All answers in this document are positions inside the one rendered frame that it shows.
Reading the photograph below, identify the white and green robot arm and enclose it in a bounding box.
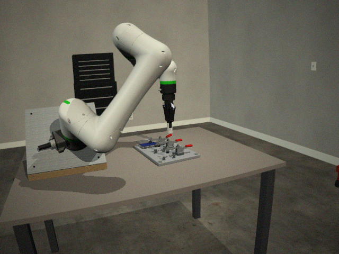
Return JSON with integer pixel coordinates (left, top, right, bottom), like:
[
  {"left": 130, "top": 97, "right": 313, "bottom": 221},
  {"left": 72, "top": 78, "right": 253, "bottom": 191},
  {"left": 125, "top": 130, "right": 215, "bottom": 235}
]
[{"left": 38, "top": 23, "right": 177, "bottom": 153}]

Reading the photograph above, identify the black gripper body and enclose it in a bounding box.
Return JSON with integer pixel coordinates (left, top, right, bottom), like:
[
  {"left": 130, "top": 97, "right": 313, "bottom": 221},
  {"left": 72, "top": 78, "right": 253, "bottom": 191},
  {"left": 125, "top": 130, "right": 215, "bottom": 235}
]
[{"left": 162, "top": 94, "right": 175, "bottom": 110}]

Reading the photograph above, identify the blue rectangular block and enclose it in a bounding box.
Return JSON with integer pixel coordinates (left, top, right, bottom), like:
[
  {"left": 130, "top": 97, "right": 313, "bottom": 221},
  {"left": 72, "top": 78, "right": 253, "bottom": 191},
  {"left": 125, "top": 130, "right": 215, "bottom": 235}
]
[{"left": 140, "top": 142, "right": 157, "bottom": 148}]

